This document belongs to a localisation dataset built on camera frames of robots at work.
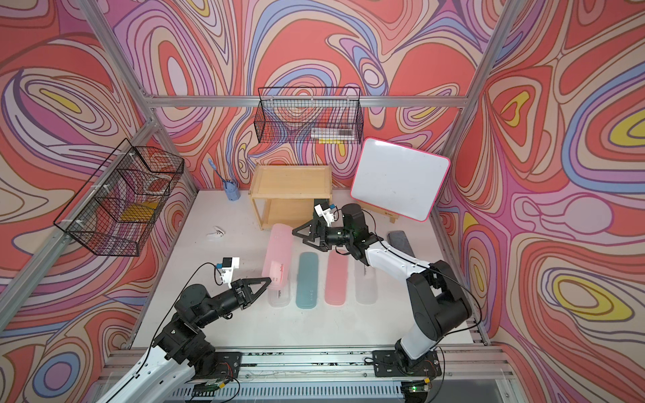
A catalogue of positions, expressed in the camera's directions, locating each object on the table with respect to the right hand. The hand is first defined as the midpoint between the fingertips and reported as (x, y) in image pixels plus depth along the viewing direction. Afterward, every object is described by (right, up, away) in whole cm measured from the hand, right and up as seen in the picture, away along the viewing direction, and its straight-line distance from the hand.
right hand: (300, 243), depth 78 cm
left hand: (-7, -10, -10) cm, 16 cm away
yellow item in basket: (-46, +10, -6) cm, 47 cm away
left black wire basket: (-56, +10, -3) cm, 57 cm away
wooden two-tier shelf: (-7, +16, +13) cm, 22 cm away
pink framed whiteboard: (+38, +23, +21) cm, 49 cm away
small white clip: (-36, +1, +24) cm, 43 cm away
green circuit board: (-26, -41, -6) cm, 49 cm away
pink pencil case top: (+12, -15, +13) cm, 23 cm away
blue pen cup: (-34, +20, +34) cm, 52 cm away
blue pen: (-45, +32, +40) cm, 69 cm away
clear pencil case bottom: (-8, -20, +9) cm, 23 cm away
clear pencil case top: (+23, -17, +14) cm, 32 cm away
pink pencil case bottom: (-6, -5, -4) cm, 9 cm away
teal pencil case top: (+1, -15, +17) cm, 22 cm away
